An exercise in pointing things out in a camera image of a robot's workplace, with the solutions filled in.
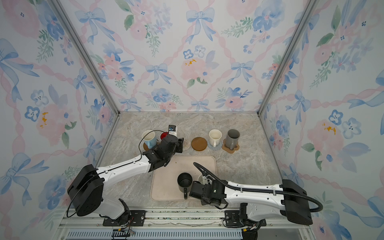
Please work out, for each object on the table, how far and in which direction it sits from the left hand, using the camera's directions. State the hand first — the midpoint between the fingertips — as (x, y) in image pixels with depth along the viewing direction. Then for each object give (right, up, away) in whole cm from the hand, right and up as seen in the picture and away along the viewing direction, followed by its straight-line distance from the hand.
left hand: (181, 137), depth 83 cm
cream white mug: (+21, 0, +14) cm, 25 cm away
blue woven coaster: (+21, -8, +15) cm, 27 cm away
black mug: (+2, -24, 0) cm, 24 cm away
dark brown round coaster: (-24, -7, +14) cm, 29 cm away
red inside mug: (-13, 0, +13) cm, 18 cm away
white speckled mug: (+11, -20, -12) cm, 25 cm away
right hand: (+13, -30, -7) cm, 33 cm away
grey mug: (+31, -1, +9) cm, 32 cm away
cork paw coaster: (+28, -9, +16) cm, 34 cm away
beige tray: (-10, -26, +3) cm, 28 cm away
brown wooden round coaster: (+11, -6, +18) cm, 22 cm away
